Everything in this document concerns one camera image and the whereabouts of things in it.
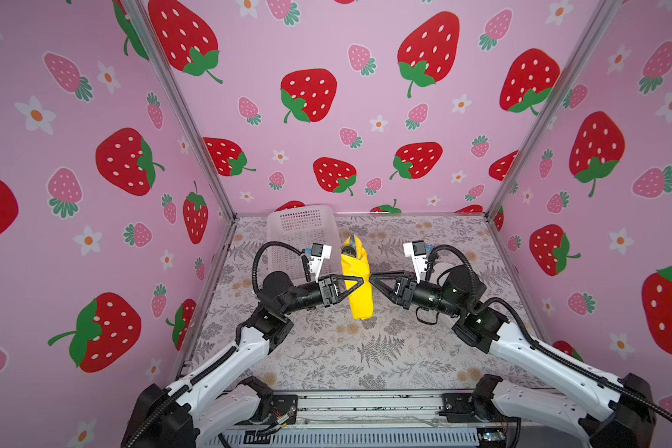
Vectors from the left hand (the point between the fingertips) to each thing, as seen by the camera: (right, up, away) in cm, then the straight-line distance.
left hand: (361, 286), depth 62 cm
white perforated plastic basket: (-22, +17, +52) cm, 59 cm away
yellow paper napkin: (0, -4, +1) cm, 4 cm away
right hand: (+2, +2, -1) cm, 3 cm away
